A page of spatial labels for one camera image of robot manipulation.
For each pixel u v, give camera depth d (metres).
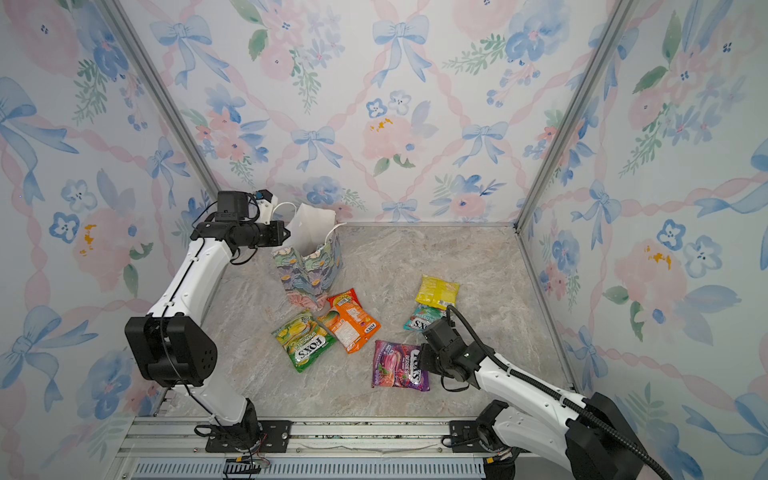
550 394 0.46
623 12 0.68
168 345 0.45
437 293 0.95
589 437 0.41
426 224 1.22
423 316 0.92
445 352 0.64
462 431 0.75
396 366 0.82
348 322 0.90
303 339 0.88
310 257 0.78
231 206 0.64
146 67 0.77
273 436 0.74
